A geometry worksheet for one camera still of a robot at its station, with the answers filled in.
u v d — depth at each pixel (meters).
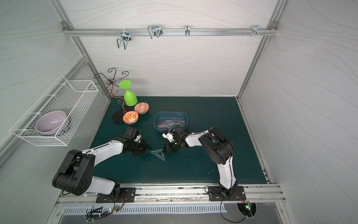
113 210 0.67
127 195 0.74
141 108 1.11
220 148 0.53
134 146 0.76
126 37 0.78
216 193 0.73
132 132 0.74
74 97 0.78
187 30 0.78
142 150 0.80
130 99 0.90
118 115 1.04
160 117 1.05
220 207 0.70
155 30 0.76
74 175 0.43
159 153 0.89
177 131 0.78
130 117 1.04
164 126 1.01
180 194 0.75
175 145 0.83
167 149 0.81
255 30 0.77
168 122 1.04
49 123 0.62
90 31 0.78
